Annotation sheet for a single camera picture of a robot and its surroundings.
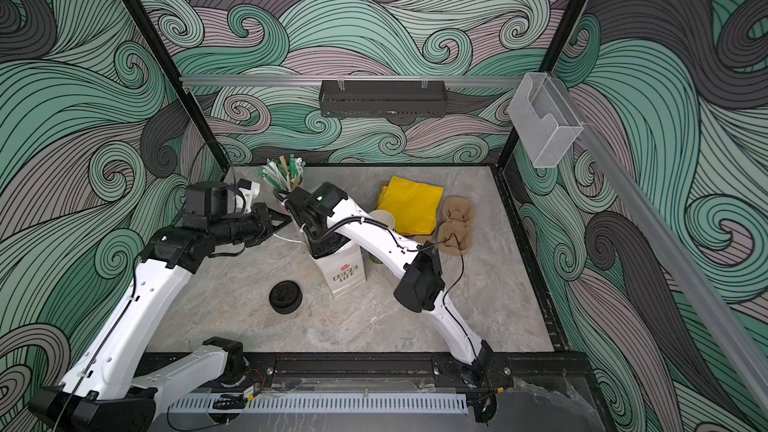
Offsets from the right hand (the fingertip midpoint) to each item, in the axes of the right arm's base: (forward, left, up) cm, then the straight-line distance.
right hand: (329, 255), depth 78 cm
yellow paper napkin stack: (+24, -25, -10) cm, 36 cm away
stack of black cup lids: (-7, +13, -12) cm, 19 cm away
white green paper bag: (-4, -4, 0) cm, 6 cm away
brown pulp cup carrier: (+14, -39, -11) cm, 43 cm away
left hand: (+3, +7, +15) cm, 17 cm away
